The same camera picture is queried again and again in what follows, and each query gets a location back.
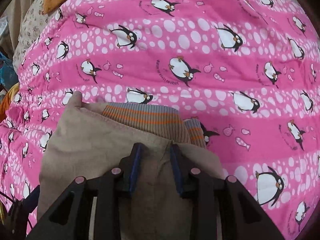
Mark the beige zip jacket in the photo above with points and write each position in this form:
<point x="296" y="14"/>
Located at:
<point x="92" y="138"/>

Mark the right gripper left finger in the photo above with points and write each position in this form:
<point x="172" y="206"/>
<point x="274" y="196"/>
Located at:
<point x="90" y="207"/>

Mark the orange cloth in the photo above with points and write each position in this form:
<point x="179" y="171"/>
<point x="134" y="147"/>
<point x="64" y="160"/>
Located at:
<point x="8" y="98"/>

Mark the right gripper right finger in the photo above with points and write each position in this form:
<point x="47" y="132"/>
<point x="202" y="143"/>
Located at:
<point x="222" y="208"/>

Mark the pink penguin quilt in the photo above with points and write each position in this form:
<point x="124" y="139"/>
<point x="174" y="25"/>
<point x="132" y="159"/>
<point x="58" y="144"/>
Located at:
<point x="248" y="70"/>

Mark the blue plastic bag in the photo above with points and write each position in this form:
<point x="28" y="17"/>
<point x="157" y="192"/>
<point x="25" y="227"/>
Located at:
<point x="7" y="73"/>

